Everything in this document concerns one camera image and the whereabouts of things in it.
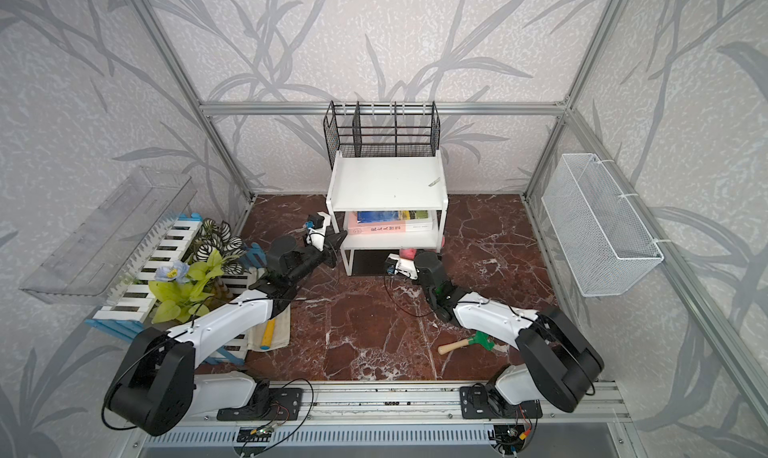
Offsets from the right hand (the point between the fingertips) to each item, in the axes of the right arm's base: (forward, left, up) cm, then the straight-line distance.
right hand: (423, 244), depth 87 cm
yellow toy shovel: (-21, +44, -13) cm, 51 cm away
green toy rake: (-22, -16, -16) cm, 31 cm away
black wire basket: (+40, +13, +10) cm, 44 cm away
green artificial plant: (-18, +59, +8) cm, 62 cm away
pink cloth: (-4, +4, +2) cm, 6 cm away
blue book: (+5, +13, +7) cm, 16 cm away
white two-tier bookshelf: (+6, +16, +19) cm, 26 cm away
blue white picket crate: (-25, +63, +12) cm, 69 cm away
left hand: (0, +22, +7) cm, 23 cm away
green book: (+6, 0, +7) cm, 9 cm away
